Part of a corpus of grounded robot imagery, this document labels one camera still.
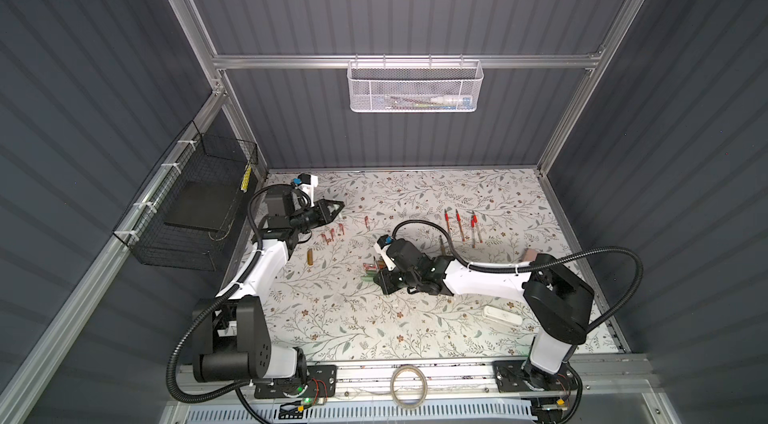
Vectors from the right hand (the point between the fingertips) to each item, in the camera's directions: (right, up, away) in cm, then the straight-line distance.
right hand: (377, 278), depth 83 cm
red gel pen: (+24, +15, +22) cm, 36 cm away
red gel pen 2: (+28, +15, +22) cm, 39 cm away
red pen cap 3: (-5, +14, +22) cm, 27 cm away
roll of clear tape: (+12, -24, -11) cm, 29 cm away
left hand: (-8, +20, -1) cm, 22 cm away
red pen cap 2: (-13, +12, +19) cm, 26 cm away
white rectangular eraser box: (+34, -9, -3) cm, 36 cm away
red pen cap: (-16, +10, +19) cm, 27 cm away
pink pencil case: (+48, +5, +10) cm, 49 cm away
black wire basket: (-47, +18, -11) cm, 51 cm away
